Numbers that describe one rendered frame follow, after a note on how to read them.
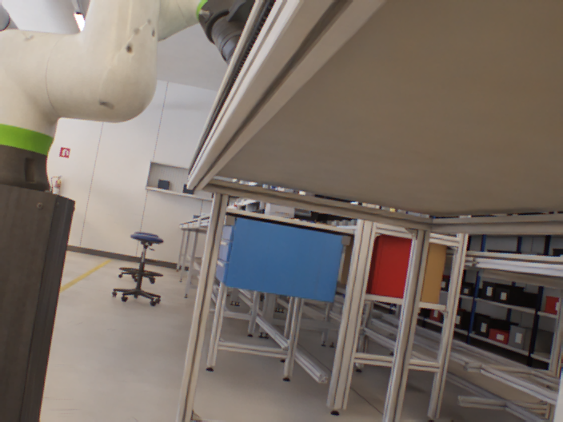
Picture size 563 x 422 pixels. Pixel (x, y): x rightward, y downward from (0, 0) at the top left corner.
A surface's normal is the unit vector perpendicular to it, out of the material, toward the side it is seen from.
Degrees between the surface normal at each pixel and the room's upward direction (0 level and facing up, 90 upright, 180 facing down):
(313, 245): 90
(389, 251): 90
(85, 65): 88
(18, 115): 90
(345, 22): 180
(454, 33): 180
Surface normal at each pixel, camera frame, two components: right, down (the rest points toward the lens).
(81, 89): -0.32, 0.37
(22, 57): -0.25, -0.17
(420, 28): -0.17, 0.98
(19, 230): 0.20, -0.04
